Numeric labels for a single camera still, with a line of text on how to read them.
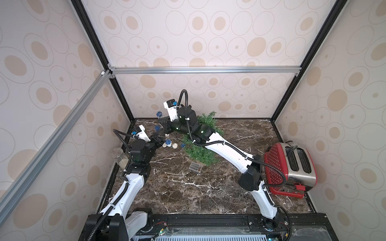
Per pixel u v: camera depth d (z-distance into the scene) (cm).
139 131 68
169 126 65
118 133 56
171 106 63
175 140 70
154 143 70
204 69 95
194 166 92
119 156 81
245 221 73
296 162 75
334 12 69
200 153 78
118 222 39
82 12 68
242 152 53
